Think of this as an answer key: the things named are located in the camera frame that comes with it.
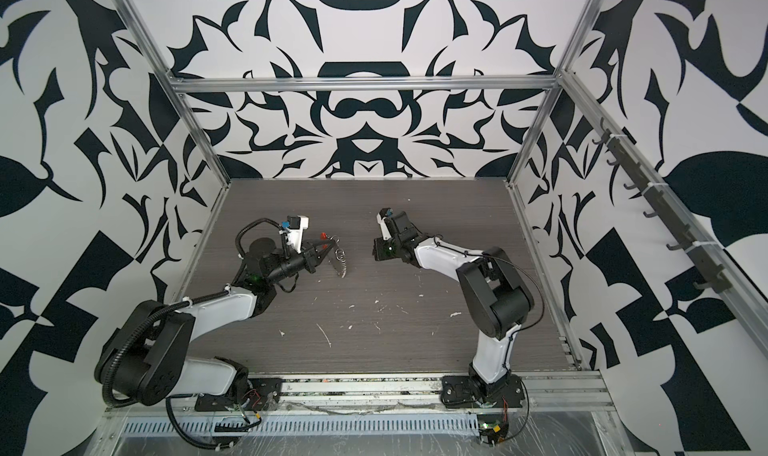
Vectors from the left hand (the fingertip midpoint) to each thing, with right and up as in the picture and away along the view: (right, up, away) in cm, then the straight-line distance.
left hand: (335, 236), depth 81 cm
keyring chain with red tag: (+1, -6, +2) cm, 6 cm away
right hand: (+11, -3, +13) cm, 17 cm away
